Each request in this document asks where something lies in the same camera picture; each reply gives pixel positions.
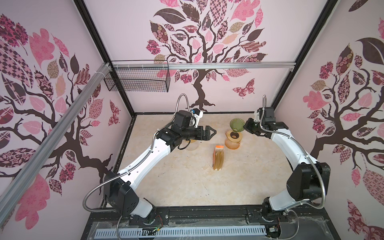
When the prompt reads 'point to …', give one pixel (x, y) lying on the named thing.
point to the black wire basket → (138, 79)
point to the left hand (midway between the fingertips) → (209, 134)
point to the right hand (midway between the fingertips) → (244, 123)
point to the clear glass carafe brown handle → (193, 145)
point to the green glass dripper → (237, 125)
